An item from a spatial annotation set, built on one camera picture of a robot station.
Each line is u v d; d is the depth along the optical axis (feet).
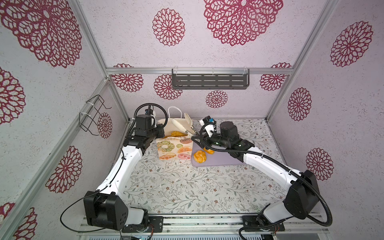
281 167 1.55
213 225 2.46
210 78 3.08
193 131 2.43
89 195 1.29
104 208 1.31
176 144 2.80
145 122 1.94
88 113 2.45
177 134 2.81
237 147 1.91
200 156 3.11
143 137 1.85
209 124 2.12
